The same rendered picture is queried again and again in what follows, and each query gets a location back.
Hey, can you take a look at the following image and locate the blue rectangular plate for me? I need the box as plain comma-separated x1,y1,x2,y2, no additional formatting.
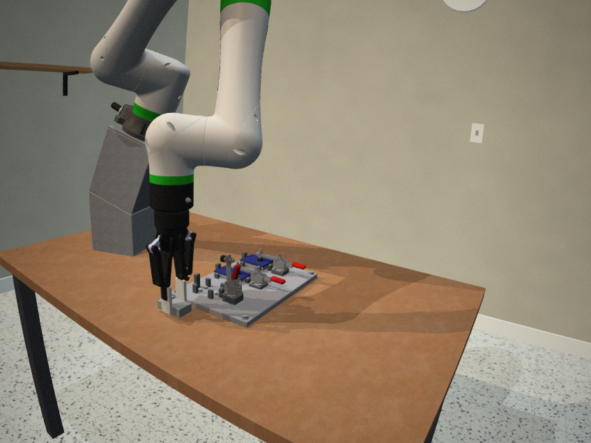
240,254,273,271

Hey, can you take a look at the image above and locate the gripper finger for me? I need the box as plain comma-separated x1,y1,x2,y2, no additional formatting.
174,231,197,301
146,235,176,315

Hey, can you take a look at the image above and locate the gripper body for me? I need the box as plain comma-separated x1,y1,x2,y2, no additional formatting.
154,210,190,252

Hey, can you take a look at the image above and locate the blue rectangular block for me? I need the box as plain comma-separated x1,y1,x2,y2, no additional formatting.
214,266,251,283

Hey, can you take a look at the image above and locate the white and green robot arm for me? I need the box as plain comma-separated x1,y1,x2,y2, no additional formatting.
91,0,272,213

